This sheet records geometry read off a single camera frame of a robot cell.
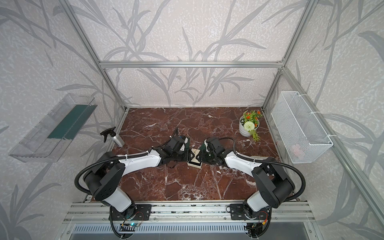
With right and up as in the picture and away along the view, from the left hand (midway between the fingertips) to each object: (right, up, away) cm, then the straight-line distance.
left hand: (192, 156), depth 88 cm
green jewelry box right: (+6, +5, -9) cm, 12 cm away
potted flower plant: (+34, +20, +3) cm, 40 cm away
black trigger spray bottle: (-48, +10, +4) cm, 50 cm away
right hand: (+3, 0, -1) cm, 3 cm away
